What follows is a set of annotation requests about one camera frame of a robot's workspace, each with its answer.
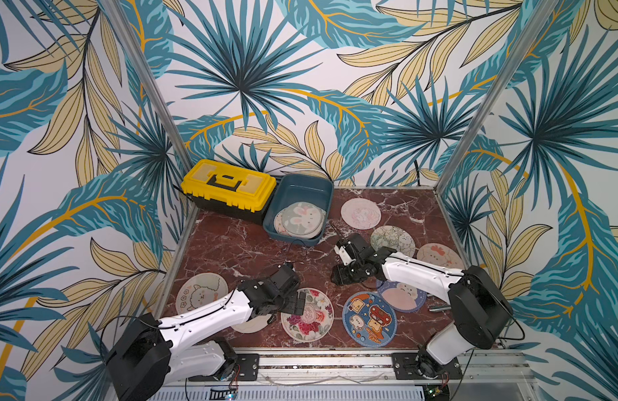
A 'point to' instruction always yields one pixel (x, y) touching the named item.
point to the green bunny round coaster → (301, 218)
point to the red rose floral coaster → (316, 321)
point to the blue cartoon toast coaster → (369, 320)
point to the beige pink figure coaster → (253, 325)
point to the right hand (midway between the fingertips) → (336, 277)
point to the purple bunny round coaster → (401, 297)
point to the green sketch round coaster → (394, 237)
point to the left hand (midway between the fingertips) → (290, 305)
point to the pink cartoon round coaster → (279, 225)
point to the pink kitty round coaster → (361, 214)
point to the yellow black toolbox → (230, 188)
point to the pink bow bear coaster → (440, 255)
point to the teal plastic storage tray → (290, 189)
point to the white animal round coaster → (198, 291)
